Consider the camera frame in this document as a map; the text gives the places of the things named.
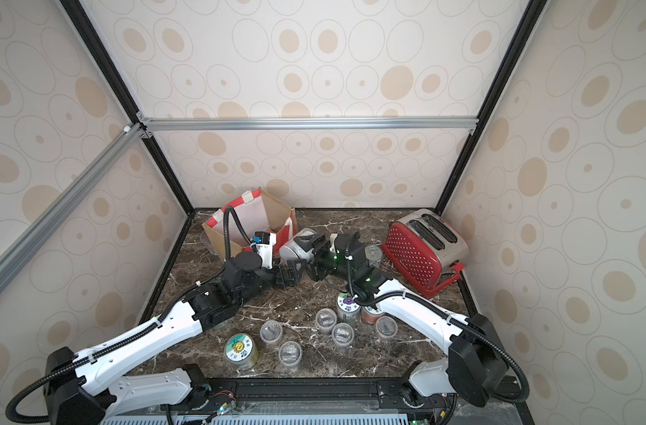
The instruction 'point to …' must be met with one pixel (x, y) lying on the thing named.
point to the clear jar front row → (342, 335)
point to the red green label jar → (371, 315)
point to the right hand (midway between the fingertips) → (304, 246)
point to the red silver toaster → (424, 251)
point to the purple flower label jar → (349, 312)
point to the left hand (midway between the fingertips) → (302, 261)
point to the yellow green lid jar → (242, 351)
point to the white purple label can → (292, 251)
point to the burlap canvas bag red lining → (261, 212)
